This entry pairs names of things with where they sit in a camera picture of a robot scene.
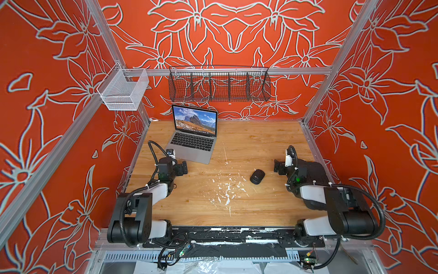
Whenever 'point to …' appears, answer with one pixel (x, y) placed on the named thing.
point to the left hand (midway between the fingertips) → (177, 161)
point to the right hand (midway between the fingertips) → (284, 158)
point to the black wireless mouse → (257, 176)
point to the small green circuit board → (309, 261)
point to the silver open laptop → (194, 133)
